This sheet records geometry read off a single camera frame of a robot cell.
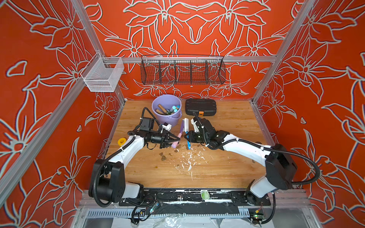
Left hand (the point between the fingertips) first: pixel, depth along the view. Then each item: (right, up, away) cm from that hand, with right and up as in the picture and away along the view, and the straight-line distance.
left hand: (178, 141), depth 73 cm
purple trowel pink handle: (-2, -1, -2) cm, 3 cm away
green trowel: (-14, +16, +25) cm, 33 cm away
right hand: (+3, +2, +8) cm, 9 cm away
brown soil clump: (-11, -12, +16) cm, 23 cm away
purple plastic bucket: (-9, +18, +30) cm, 36 cm away
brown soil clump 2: (-10, -14, +14) cm, 22 cm away
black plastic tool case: (+18, +20, +36) cm, 45 cm away
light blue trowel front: (-3, +19, +19) cm, 27 cm away
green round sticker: (+14, -29, +1) cm, 32 cm away
